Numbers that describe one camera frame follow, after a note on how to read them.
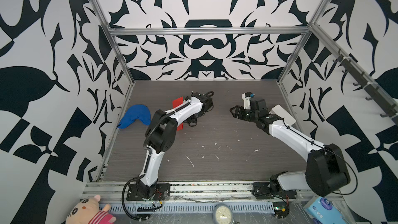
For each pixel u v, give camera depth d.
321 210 0.66
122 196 0.70
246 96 0.79
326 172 0.42
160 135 0.53
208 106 0.71
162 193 0.74
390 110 0.50
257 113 0.66
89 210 0.64
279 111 0.95
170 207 0.71
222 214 0.66
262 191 0.74
